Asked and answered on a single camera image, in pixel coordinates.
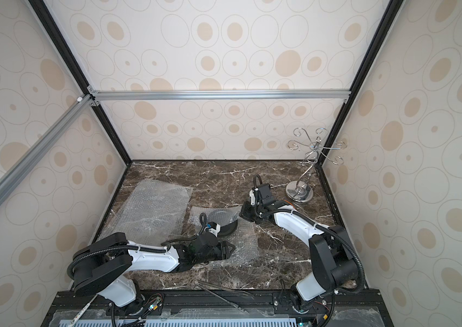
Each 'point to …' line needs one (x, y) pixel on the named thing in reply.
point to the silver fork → (73, 321)
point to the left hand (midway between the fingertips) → (237, 252)
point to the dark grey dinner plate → (227, 222)
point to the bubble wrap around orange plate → (150, 212)
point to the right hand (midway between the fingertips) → (246, 212)
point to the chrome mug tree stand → (301, 190)
